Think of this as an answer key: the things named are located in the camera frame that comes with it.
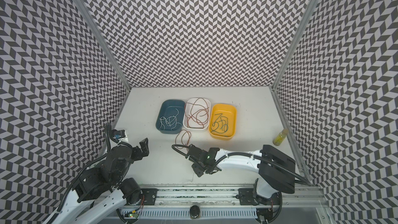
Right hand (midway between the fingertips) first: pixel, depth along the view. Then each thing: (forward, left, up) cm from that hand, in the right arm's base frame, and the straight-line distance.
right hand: (198, 166), depth 81 cm
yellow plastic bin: (+36, -21, -2) cm, 42 cm away
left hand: (+6, +25, +18) cm, 32 cm away
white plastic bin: (+36, +7, +2) cm, 36 cm away
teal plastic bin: (+38, +22, +2) cm, 44 cm away
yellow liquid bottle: (+12, -45, +5) cm, 47 cm away
